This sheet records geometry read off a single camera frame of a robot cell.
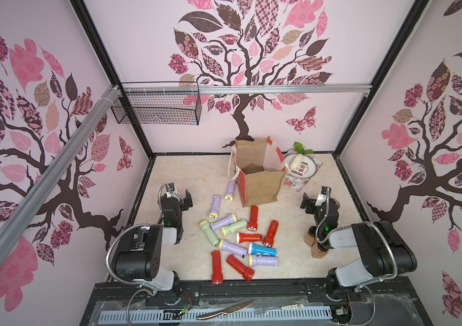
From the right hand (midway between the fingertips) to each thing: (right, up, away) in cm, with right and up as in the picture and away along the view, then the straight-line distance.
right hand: (316, 193), depth 91 cm
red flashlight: (-30, -13, -2) cm, 32 cm away
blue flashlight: (-27, -23, -10) cm, 37 cm away
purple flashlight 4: (-39, -22, -9) cm, 46 cm away
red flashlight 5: (-33, -28, -17) cm, 47 cm away
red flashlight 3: (-33, -18, -7) cm, 38 cm away
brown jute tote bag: (-25, +11, +17) cm, 32 cm away
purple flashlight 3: (-39, -12, -2) cm, 41 cm away
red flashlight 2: (-24, -19, -8) cm, 32 cm away
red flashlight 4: (-44, -30, -16) cm, 56 cm away
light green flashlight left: (-49, -17, -4) cm, 52 cm away
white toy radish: (-2, +17, +20) cm, 26 cm away
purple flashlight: (-40, -3, +6) cm, 41 cm away
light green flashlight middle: (-38, -14, -3) cm, 41 cm away
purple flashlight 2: (-47, -6, +3) cm, 47 cm away
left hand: (-65, -1, +1) cm, 65 cm away
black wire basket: (-74, +43, +3) cm, 86 cm away
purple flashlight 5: (-26, -26, -12) cm, 39 cm away
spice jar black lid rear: (-7, -18, -10) cm, 22 cm away
